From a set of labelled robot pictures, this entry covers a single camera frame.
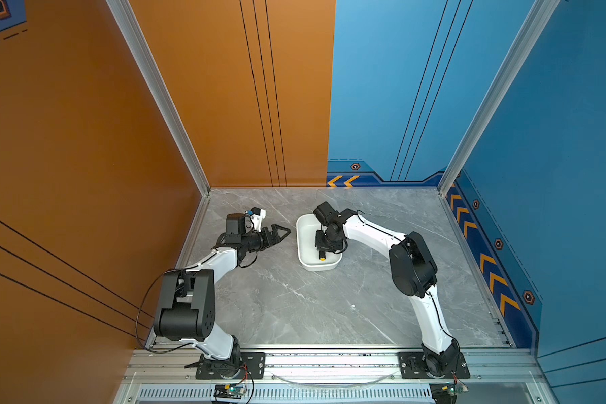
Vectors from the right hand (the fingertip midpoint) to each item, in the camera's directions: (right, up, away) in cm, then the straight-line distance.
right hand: (317, 248), depth 96 cm
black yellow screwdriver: (+2, -3, -4) cm, 6 cm away
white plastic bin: (-4, +9, +7) cm, 12 cm away
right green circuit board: (+36, -37, -26) cm, 58 cm away
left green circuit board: (-25, -37, -26) cm, 51 cm away
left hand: (-12, +7, -7) cm, 16 cm away
